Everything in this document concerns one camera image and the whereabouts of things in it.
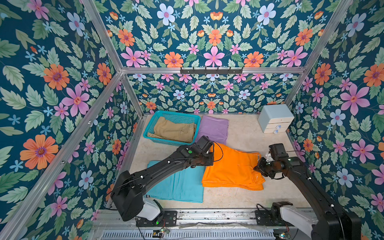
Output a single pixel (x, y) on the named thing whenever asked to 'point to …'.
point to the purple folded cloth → (216, 129)
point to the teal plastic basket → (172, 116)
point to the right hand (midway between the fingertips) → (254, 167)
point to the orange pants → (234, 169)
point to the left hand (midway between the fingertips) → (215, 159)
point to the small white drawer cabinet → (274, 118)
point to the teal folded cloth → (188, 185)
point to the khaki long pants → (167, 129)
